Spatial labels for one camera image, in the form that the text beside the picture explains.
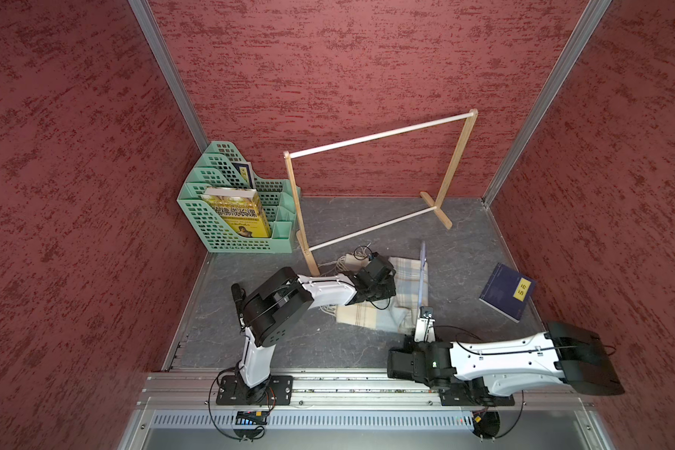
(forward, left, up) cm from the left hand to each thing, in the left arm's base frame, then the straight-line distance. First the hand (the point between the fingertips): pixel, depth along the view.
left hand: (394, 293), depth 90 cm
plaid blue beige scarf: (-8, +1, +2) cm, 8 cm away
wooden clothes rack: (+40, -23, +1) cm, 46 cm away
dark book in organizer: (+47, +57, +13) cm, 75 cm away
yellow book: (+20, +50, +19) cm, 57 cm away
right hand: (-14, -4, -1) cm, 15 cm away
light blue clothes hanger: (+7, -10, 0) cm, 12 cm away
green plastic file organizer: (+35, +63, +22) cm, 75 cm away
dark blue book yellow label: (+2, -39, -2) cm, 39 cm away
